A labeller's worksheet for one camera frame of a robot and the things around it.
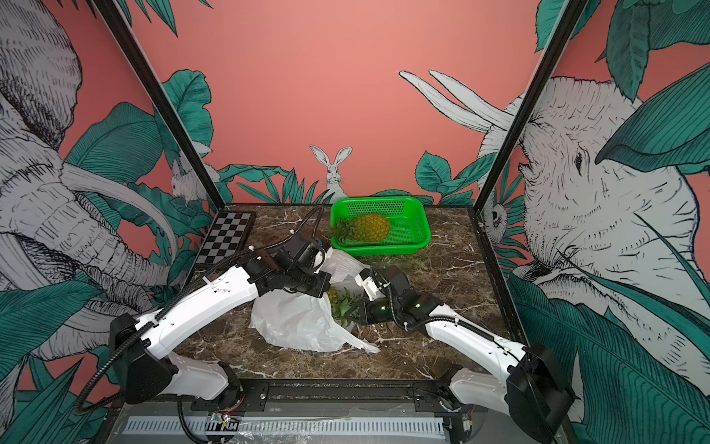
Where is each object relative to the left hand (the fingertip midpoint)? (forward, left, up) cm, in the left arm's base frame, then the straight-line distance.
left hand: (332, 283), depth 75 cm
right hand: (-7, -4, -4) cm, 9 cm away
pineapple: (+27, -10, -9) cm, 31 cm away
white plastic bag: (-8, +7, -6) cm, 12 cm away
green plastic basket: (+35, -30, -20) cm, 50 cm away
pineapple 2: (-5, -3, -4) cm, 7 cm away
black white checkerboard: (+31, +45, -17) cm, 57 cm away
